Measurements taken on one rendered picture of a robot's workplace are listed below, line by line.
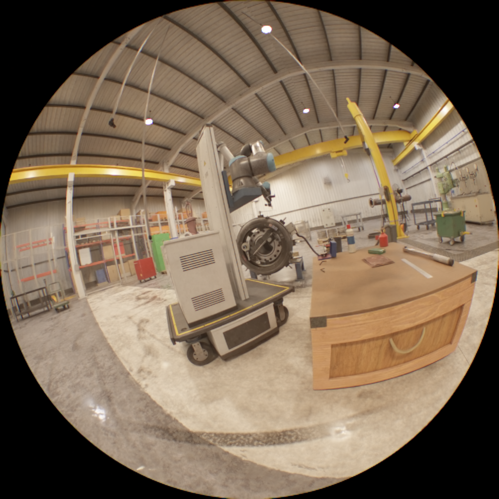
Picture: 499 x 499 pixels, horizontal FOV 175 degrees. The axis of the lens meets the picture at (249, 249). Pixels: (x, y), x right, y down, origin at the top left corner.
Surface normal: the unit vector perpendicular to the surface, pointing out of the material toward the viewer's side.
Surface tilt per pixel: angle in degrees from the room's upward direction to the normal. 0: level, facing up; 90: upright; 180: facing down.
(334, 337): 90
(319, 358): 90
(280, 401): 0
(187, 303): 90
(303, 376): 0
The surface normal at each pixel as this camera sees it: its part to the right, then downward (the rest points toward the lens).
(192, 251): 0.51, -0.04
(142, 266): 0.92, -0.18
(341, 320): -0.37, 0.15
